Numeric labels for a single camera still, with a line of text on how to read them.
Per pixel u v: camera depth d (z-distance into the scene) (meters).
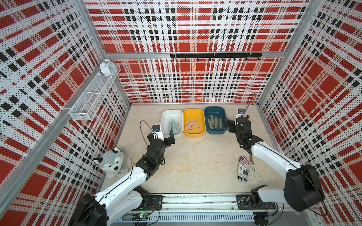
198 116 1.12
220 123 1.04
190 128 1.04
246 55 0.89
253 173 0.84
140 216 0.69
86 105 0.89
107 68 0.80
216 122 1.08
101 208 0.41
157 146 0.58
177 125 1.07
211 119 1.09
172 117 1.08
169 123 1.08
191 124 1.07
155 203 0.74
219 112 1.12
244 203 0.73
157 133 0.66
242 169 0.82
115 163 0.70
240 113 0.72
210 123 1.08
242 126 0.64
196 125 1.06
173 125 1.05
